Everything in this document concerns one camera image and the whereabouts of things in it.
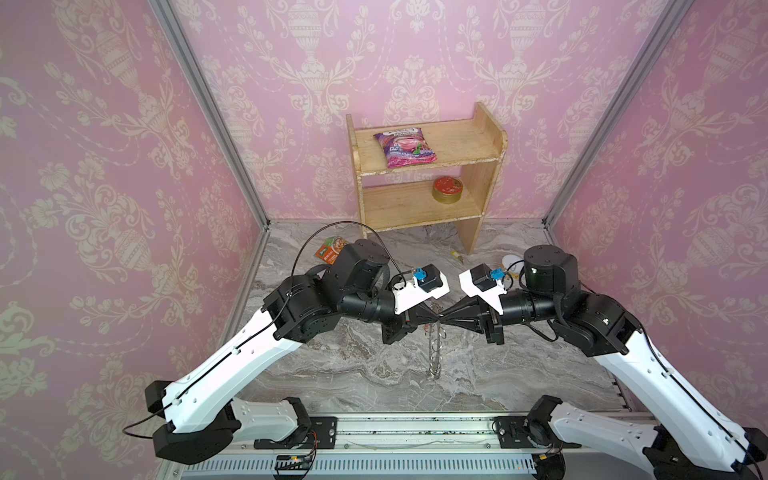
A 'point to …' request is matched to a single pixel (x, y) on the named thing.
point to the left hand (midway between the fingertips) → (434, 320)
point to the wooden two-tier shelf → (438, 174)
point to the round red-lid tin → (447, 190)
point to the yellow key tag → (455, 253)
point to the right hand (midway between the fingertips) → (444, 315)
